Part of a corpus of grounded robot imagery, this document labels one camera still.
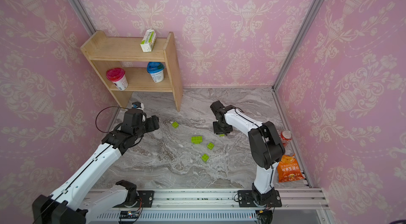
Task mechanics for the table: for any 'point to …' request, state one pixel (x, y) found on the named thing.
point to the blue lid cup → (156, 70)
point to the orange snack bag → (288, 169)
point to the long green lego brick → (196, 140)
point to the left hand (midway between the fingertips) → (153, 120)
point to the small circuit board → (129, 214)
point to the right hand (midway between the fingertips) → (220, 131)
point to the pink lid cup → (117, 76)
